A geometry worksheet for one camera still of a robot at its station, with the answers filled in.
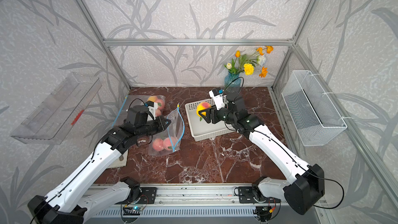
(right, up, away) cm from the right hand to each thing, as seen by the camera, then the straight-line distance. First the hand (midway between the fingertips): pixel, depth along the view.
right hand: (204, 109), depth 73 cm
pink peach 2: (-39, +6, +37) cm, 54 cm away
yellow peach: (-1, +2, -3) cm, 4 cm away
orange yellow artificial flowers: (+24, +29, +28) cm, 47 cm away
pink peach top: (-15, -15, -2) cm, 22 cm away
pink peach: (-25, -19, +8) cm, 32 cm away
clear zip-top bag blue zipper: (-56, +4, +40) cm, 69 cm away
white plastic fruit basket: (-2, -13, +17) cm, 21 cm away
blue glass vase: (+20, +16, +42) cm, 49 cm away
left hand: (-15, -6, 0) cm, 16 cm away
